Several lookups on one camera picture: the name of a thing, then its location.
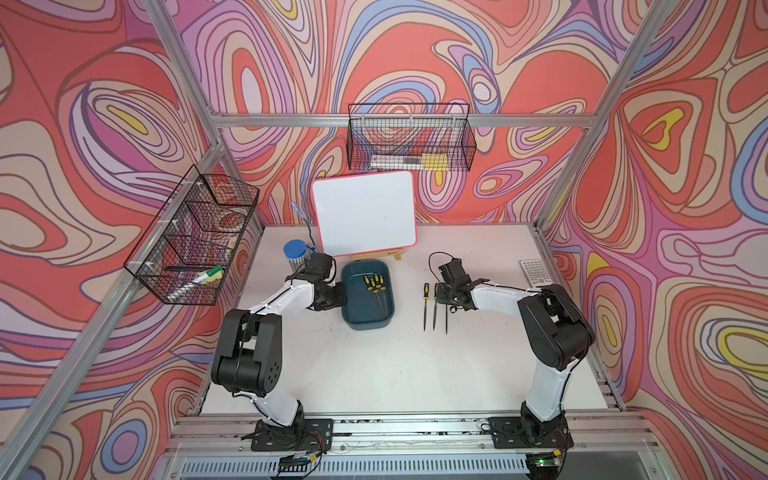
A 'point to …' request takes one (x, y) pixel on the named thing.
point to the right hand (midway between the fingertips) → (447, 299)
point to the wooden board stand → (397, 253)
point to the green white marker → (198, 280)
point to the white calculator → (536, 272)
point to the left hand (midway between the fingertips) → (345, 299)
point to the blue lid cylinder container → (295, 251)
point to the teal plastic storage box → (369, 295)
